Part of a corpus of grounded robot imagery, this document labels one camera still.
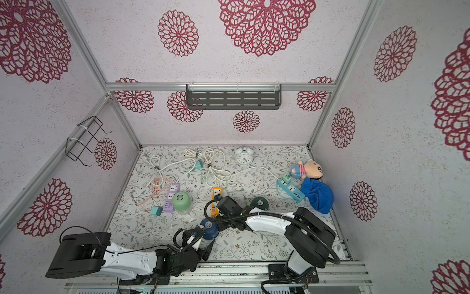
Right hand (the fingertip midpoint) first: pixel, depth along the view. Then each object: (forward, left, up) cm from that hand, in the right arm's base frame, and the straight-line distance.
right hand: (215, 220), depth 85 cm
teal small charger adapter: (+4, +29, -1) cm, 30 cm away
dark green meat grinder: (+6, -21, +6) cm, 23 cm away
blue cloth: (+15, -51, 0) cm, 53 cm away
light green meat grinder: (+5, +15, +7) cm, 17 cm away
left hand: (-7, +4, -2) cm, 8 cm away
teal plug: (+34, +13, -1) cm, 36 cm away
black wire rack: (+15, +55, +32) cm, 65 cm away
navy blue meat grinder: (-7, 0, +7) cm, 10 cm away
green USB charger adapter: (+23, -36, +2) cm, 43 cm away
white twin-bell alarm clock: (+37, -13, +4) cm, 40 cm away
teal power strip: (+18, -39, -3) cm, 43 cm away
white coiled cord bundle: (+38, +5, -1) cm, 39 cm away
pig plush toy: (+29, -50, +1) cm, 58 cm away
